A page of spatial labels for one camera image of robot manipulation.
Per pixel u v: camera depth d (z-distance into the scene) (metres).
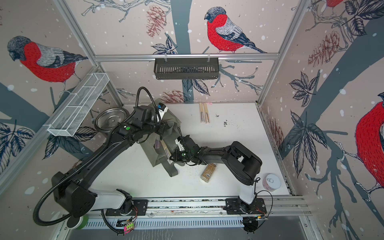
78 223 0.66
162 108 0.67
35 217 0.35
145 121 0.59
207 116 1.12
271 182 0.76
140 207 0.73
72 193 0.38
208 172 0.81
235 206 0.73
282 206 0.75
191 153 0.70
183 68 1.07
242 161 0.50
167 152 0.89
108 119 0.92
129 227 0.66
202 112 1.17
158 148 0.95
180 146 0.81
